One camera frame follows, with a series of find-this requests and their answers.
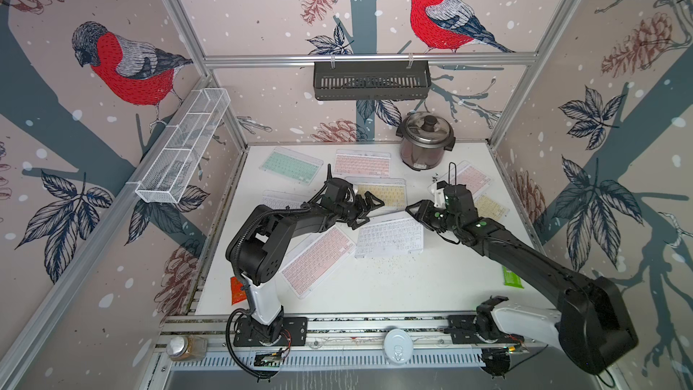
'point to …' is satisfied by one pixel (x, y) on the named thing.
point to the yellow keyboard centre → (391, 190)
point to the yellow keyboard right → (488, 208)
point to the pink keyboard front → (324, 253)
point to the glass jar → (187, 348)
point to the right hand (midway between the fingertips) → (409, 206)
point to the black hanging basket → (372, 82)
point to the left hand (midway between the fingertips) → (383, 207)
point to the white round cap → (399, 346)
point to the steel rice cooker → (426, 137)
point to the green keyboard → (292, 165)
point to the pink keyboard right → (466, 174)
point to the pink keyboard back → (362, 163)
